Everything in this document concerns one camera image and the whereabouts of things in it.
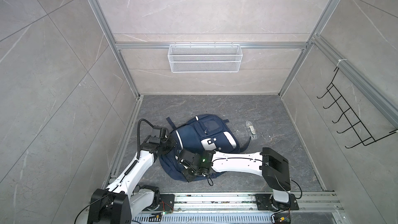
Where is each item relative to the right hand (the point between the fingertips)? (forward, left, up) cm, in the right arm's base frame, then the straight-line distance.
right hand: (185, 173), depth 78 cm
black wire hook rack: (+7, -74, +26) cm, 79 cm away
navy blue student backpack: (+21, -8, +4) cm, 23 cm away
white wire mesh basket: (+65, -12, +25) cm, 70 cm away
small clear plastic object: (+27, -41, -4) cm, 49 cm away
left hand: (+18, +5, +5) cm, 19 cm away
